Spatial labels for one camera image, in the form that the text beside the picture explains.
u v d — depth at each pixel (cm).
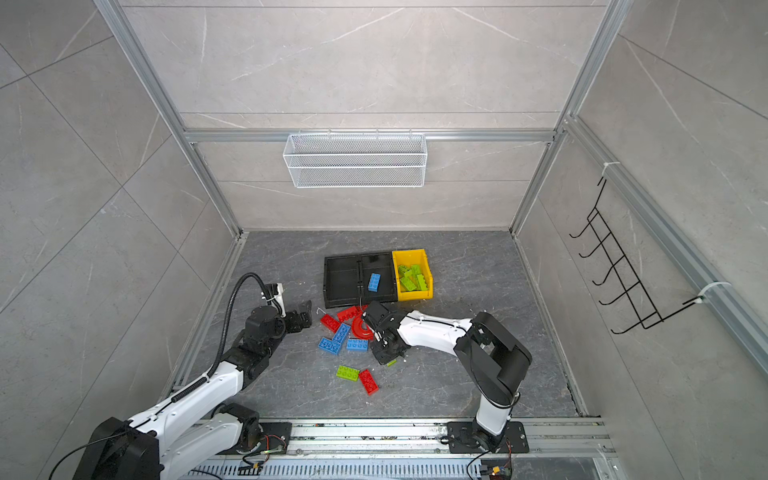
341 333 90
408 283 101
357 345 88
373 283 101
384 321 70
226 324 59
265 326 64
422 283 100
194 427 50
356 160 101
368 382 82
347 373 84
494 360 46
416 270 106
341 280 107
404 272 102
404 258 104
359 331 92
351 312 95
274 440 73
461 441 73
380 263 112
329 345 88
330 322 93
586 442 74
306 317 78
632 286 63
